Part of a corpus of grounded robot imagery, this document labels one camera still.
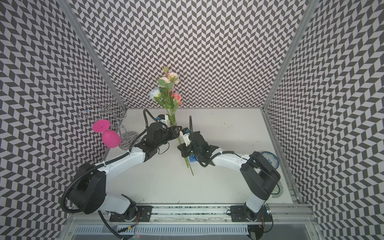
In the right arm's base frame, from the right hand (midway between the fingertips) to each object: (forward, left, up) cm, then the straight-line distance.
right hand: (179, 149), depth 84 cm
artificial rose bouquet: (+25, +7, +20) cm, 33 cm away
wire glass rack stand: (+37, +54, 0) cm, 65 cm away
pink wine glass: (+1, +35, +10) cm, 36 cm away
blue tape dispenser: (-8, -8, +4) cm, 12 cm away
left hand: (+9, -2, +7) cm, 12 cm away
